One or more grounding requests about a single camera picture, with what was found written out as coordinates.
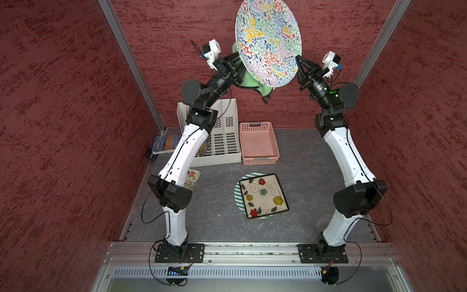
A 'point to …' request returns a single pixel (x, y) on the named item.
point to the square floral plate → (262, 195)
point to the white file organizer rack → (222, 145)
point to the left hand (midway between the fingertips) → (252, 54)
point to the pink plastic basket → (258, 143)
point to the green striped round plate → (264, 216)
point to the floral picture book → (191, 179)
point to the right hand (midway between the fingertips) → (291, 60)
